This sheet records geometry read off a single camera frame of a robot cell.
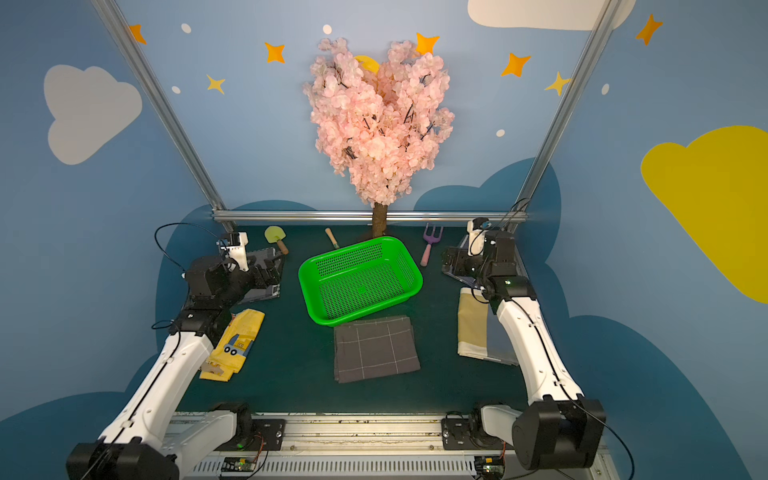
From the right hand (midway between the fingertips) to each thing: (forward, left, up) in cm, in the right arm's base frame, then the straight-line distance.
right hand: (461, 248), depth 80 cm
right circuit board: (-46, -8, -29) cm, 55 cm away
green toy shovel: (+25, +68, -25) cm, 77 cm away
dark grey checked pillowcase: (-20, +23, -26) cm, 40 cm away
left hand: (-6, +51, +2) cm, 52 cm away
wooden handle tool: (+25, +45, -25) cm, 57 cm away
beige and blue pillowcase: (-13, -10, -25) cm, 30 cm away
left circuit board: (-50, +53, -27) cm, 78 cm away
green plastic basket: (+4, +35, -26) cm, 43 cm away
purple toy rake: (+28, +5, -27) cm, 39 cm away
